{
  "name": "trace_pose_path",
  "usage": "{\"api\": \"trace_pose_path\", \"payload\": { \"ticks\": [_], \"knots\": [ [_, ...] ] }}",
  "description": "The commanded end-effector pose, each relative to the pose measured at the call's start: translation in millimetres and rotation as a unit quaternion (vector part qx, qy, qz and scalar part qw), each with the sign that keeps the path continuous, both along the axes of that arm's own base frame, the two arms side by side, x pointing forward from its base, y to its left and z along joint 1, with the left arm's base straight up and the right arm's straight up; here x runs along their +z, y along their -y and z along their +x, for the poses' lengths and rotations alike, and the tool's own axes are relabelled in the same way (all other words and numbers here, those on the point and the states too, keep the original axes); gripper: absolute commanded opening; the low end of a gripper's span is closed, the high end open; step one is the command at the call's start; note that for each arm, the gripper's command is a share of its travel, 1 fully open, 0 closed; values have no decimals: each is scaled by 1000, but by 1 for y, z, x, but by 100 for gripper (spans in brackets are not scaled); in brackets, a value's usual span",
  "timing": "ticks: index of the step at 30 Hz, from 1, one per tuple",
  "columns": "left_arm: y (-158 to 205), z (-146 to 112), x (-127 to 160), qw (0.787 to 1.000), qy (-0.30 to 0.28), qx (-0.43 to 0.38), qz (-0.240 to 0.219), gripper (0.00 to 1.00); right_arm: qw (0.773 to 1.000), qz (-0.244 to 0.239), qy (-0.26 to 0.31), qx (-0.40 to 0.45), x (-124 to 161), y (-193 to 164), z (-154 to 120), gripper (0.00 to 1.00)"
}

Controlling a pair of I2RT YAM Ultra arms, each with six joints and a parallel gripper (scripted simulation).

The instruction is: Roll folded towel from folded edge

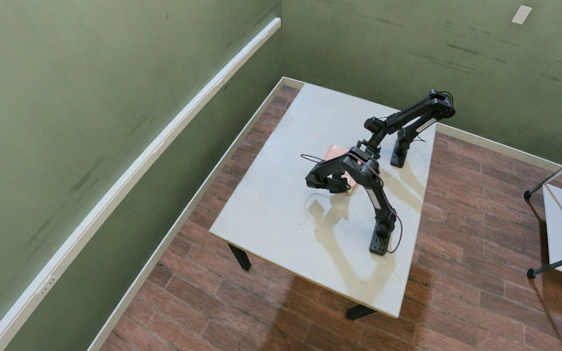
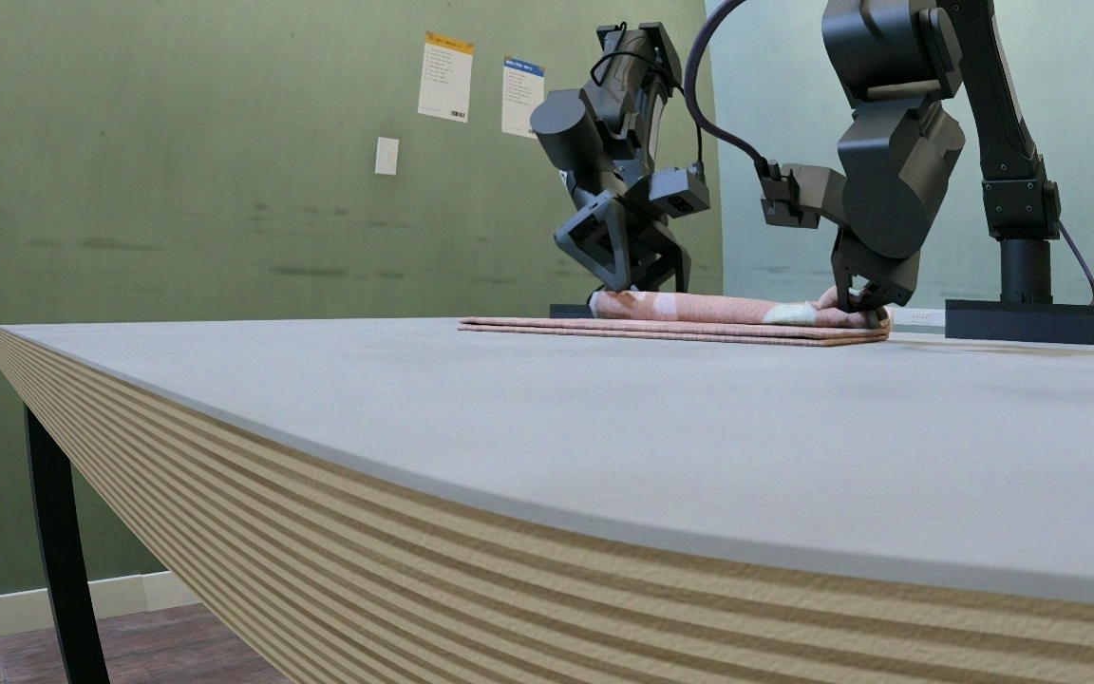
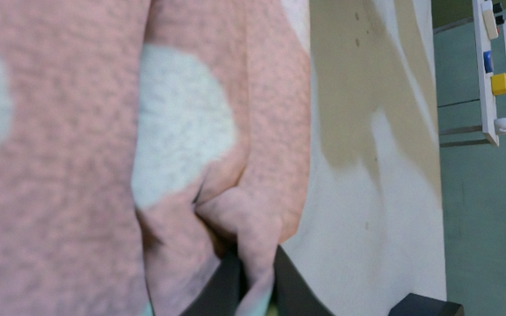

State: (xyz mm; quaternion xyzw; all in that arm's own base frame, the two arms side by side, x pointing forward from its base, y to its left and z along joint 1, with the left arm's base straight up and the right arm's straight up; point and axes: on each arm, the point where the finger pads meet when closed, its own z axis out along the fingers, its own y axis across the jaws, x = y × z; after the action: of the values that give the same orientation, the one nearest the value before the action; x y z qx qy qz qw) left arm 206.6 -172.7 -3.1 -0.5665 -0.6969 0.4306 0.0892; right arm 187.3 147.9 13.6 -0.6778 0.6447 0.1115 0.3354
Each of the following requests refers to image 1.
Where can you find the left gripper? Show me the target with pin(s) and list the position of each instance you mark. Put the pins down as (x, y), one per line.
(340, 184)

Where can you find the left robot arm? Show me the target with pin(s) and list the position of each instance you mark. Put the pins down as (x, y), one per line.
(318, 179)

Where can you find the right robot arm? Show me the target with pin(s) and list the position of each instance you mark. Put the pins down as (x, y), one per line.
(432, 108)

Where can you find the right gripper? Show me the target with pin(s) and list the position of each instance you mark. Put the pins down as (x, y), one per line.
(372, 145)

